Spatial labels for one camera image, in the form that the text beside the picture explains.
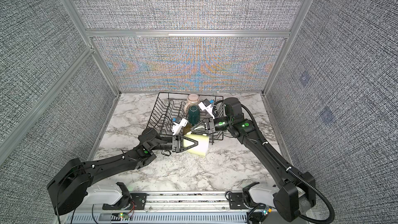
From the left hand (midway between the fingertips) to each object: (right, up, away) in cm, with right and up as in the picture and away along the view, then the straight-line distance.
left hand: (197, 147), depth 62 cm
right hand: (-2, +7, +3) cm, 7 cm away
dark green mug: (-2, +11, +31) cm, 33 cm away
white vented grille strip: (-18, -35, +8) cm, 40 cm away
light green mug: (+1, -1, -1) cm, 2 cm away
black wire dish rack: (-20, +16, +45) cm, 52 cm away
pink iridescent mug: (-3, +21, +36) cm, 41 cm away
